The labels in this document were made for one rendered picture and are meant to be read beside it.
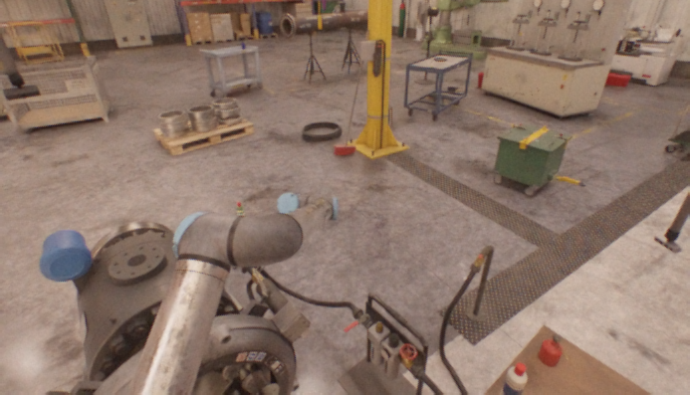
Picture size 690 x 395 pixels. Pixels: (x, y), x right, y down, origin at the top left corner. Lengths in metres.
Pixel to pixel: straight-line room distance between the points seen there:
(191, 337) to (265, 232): 0.25
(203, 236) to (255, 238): 0.11
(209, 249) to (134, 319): 0.77
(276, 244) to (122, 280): 0.95
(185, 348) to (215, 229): 0.24
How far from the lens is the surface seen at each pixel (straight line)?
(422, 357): 1.73
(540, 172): 3.82
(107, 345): 1.60
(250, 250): 0.79
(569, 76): 6.28
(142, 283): 1.64
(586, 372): 1.94
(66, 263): 1.77
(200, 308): 0.80
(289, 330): 1.42
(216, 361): 1.28
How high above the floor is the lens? 1.90
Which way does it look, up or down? 29 degrees down
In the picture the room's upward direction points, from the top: 1 degrees counter-clockwise
